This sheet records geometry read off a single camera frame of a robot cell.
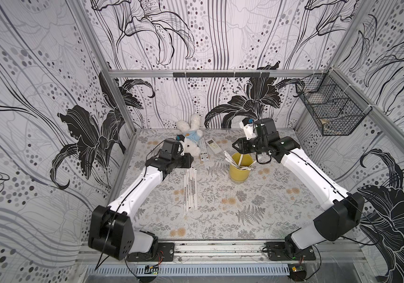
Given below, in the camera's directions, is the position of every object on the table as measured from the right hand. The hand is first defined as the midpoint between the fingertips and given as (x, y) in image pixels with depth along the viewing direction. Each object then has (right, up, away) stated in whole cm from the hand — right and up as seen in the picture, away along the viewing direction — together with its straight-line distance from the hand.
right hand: (237, 142), depth 79 cm
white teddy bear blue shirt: (-22, +7, +25) cm, 34 cm away
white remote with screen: (-9, -1, +29) cm, 30 cm away
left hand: (-21, -9, +5) cm, 23 cm away
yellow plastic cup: (+2, -16, +8) cm, 18 cm away
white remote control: (-16, -4, +27) cm, 32 cm away
